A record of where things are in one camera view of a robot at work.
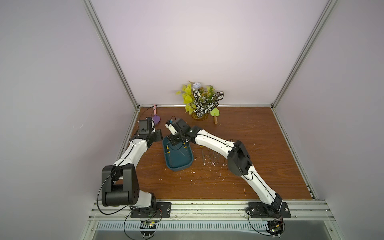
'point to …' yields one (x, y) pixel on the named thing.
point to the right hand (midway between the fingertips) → (169, 135)
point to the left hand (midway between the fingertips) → (158, 132)
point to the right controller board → (275, 227)
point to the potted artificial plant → (198, 101)
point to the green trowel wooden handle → (215, 112)
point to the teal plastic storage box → (179, 157)
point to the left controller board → (147, 228)
